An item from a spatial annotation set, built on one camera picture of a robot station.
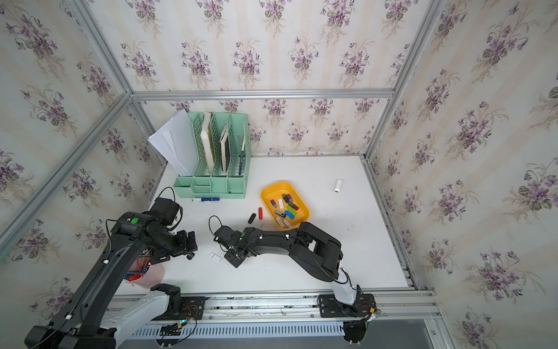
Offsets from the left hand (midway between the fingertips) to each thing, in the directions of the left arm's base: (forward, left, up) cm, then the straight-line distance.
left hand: (189, 252), depth 71 cm
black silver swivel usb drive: (+23, -31, -14) cm, 41 cm away
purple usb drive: (+29, -28, -14) cm, 42 cm away
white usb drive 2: (+18, -31, -13) cm, 38 cm away
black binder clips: (+4, +5, -13) cm, 15 cm away
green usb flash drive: (+24, -36, -13) cm, 46 cm away
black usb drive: (+32, -34, -14) cm, 48 cm away
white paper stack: (+47, +16, +7) cm, 50 cm away
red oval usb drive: (+23, -22, -14) cm, 35 cm away
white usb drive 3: (+17, -34, -13) cm, 40 cm away
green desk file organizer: (+49, -3, -1) cm, 49 cm away
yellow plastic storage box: (+26, -34, -13) cm, 45 cm away
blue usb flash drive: (+22, -35, -13) cm, 44 cm away
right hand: (+4, -13, -15) cm, 21 cm away
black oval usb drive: (+20, -18, -14) cm, 31 cm away
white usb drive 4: (+3, -5, -14) cm, 15 cm away
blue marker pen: (+30, +5, -14) cm, 34 cm away
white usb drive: (+28, -32, -14) cm, 44 cm away
